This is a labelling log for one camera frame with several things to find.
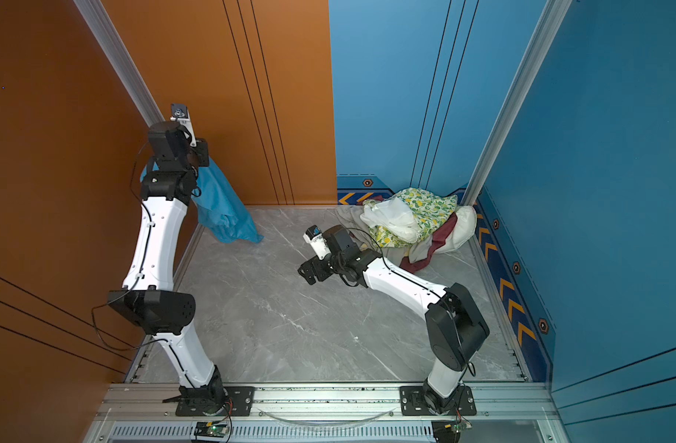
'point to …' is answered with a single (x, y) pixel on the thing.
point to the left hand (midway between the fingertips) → (184, 133)
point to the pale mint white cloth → (466, 219)
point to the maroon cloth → (443, 231)
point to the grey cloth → (349, 217)
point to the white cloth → (394, 216)
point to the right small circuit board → (448, 431)
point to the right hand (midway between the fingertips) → (309, 263)
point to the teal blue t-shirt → (220, 204)
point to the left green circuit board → (207, 428)
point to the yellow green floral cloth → (428, 211)
